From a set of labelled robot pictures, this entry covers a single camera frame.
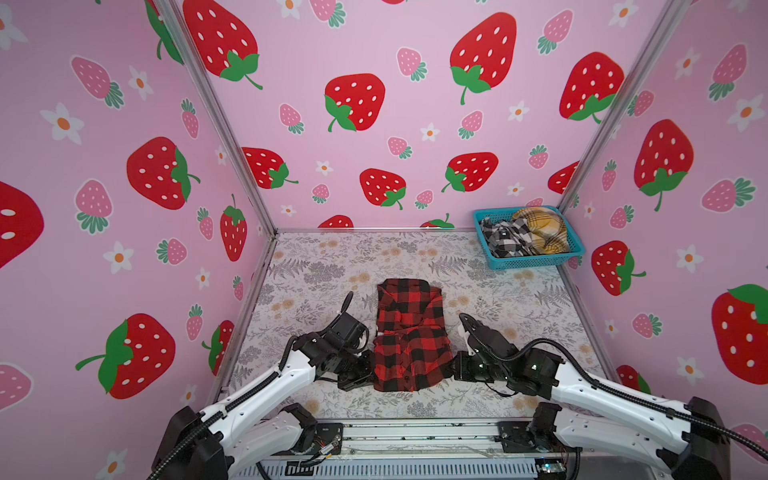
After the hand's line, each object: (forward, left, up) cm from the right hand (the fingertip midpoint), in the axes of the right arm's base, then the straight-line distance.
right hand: (441, 368), depth 75 cm
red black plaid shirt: (+7, +8, -5) cm, 12 cm away
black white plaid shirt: (+51, -23, -2) cm, 56 cm away
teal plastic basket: (+50, -47, -3) cm, 69 cm away
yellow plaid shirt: (+55, -38, -1) cm, 67 cm away
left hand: (-4, +15, -2) cm, 15 cm away
